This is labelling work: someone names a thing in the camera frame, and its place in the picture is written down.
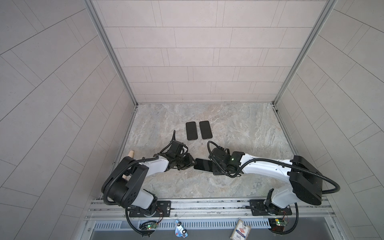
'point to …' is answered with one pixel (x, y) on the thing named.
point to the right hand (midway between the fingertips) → (213, 173)
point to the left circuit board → (152, 226)
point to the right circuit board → (277, 224)
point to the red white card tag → (241, 231)
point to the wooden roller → (131, 154)
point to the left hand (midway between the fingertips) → (199, 162)
